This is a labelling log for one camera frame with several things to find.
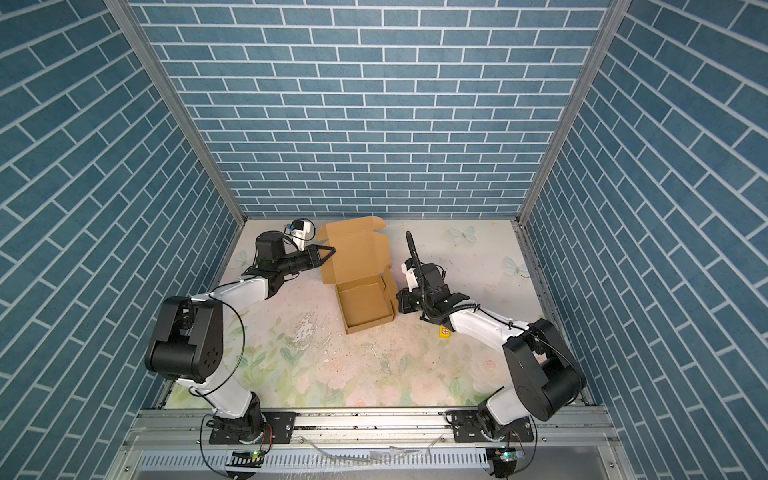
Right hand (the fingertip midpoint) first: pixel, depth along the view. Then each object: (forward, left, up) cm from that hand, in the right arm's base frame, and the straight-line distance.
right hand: (394, 293), depth 88 cm
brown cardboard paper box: (+6, +11, +2) cm, 13 cm away
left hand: (+9, +19, +8) cm, 22 cm away
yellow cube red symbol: (-7, -16, -8) cm, 19 cm away
